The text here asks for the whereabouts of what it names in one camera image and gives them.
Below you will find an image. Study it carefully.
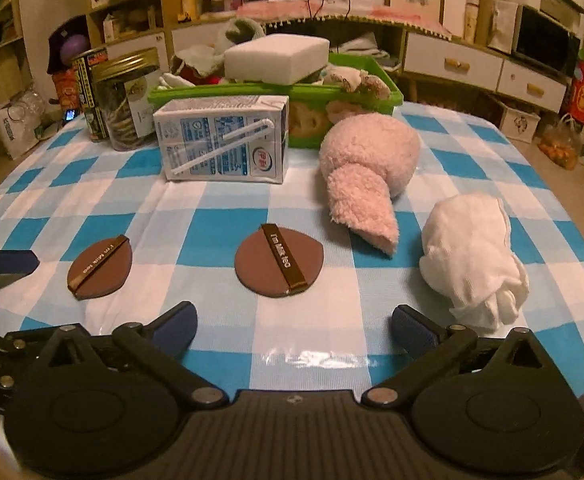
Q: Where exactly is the white storage box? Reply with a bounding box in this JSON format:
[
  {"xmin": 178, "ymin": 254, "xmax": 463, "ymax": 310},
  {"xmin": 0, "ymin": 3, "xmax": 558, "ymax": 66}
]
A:
[{"xmin": 493, "ymin": 99, "xmax": 541, "ymax": 144}]

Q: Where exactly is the tall green drink can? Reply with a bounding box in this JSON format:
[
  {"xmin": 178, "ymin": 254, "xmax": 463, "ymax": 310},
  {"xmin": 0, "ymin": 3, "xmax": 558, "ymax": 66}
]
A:
[{"xmin": 72, "ymin": 47, "xmax": 109, "ymax": 142}]

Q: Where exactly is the brown round powder puff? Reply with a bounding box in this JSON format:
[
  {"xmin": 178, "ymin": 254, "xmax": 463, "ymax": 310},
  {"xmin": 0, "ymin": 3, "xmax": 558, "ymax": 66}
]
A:
[{"xmin": 234, "ymin": 223, "xmax": 324, "ymax": 298}]

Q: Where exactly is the red white santa plush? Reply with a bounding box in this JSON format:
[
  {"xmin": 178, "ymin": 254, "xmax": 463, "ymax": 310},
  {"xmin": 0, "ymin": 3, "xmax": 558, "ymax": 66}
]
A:
[{"xmin": 170, "ymin": 46, "xmax": 223, "ymax": 86}]

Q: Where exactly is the pink plush toy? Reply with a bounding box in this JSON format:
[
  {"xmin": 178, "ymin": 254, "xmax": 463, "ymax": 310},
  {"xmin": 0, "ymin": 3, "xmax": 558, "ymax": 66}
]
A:
[{"xmin": 319, "ymin": 113, "xmax": 421, "ymax": 257}]

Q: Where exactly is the bag of oranges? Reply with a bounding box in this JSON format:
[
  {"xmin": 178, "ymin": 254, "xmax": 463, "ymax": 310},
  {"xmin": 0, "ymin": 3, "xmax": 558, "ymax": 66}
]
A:
[{"xmin": 538, "ymin": 114, "xmax": 582, "ymax": 170}]

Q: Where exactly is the clear jar gold lid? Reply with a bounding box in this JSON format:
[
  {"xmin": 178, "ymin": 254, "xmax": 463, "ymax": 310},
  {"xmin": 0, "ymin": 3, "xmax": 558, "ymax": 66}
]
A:
[{"xmin": 92, "ymin": 48, "xmax": 162, "ymax": 151}]

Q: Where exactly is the green plastic basket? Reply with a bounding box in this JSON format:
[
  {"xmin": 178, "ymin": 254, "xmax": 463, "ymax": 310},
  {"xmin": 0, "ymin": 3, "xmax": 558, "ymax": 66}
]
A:
[{"xmin": 150, "ymin": 53, "xmax": 403, "ymax": 148}]

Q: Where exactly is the blue white checkered tablecloth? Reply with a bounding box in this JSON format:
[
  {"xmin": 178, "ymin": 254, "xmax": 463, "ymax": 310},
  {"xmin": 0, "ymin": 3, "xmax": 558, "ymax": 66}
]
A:
[{"xmin": 0, "ymin": 103, "xmax": 584, "ymax": 394}]

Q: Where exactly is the pink lace cloth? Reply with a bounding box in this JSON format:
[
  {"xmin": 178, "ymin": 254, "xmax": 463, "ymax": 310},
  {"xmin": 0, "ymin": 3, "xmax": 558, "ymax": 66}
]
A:
[{"xmin": 235, "ymin": 0, "xmax": 452, "ymax": 40}]

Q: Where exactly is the purple ball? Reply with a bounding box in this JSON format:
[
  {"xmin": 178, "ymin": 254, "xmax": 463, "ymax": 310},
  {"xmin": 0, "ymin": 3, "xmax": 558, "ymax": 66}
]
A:
[{"xmin": 60, "ymin": 35, "xmax": 90, "ymax": 60}]

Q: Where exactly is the white rolled cloth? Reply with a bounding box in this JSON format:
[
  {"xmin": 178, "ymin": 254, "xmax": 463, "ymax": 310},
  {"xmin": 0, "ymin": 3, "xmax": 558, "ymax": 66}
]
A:
[{"xmin": 419, "ymin": 192, "xmax": 529, "ymax": 333}]

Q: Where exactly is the wooden shelf unit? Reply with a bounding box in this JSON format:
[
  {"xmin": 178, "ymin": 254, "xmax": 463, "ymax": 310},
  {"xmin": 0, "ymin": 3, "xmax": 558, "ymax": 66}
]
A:
[{"xmin": 86, "ymin": 0, "xmax": 165, "ymax": 47}]

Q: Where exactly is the grey plush toy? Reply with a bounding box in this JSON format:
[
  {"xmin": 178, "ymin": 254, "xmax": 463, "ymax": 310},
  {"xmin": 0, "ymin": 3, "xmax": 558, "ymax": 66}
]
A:
[{"xmin": 215, "ymin": 18, "xmax": 266, "ymax": 54}]

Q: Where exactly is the wooden tv cabinet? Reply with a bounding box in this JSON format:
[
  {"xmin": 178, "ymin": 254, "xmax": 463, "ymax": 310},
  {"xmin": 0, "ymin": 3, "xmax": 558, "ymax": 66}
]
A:
[{"xmin": 96, "ymin": 8, "xmax": 570, "ymax": 114}]

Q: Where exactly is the white blue milk carton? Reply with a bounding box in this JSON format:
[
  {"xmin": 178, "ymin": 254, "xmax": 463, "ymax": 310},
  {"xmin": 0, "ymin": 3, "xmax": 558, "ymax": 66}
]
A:
[{"xmin": 153, "ymin": 96, "xmax": 290, "ymax": 184}]

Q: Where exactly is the white foam sponge block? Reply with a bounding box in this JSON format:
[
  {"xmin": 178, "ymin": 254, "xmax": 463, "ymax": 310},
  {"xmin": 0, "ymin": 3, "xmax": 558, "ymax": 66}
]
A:
[{"xmin": 223, "ymin": 34, "xmax": 330, "ymax": 86}]

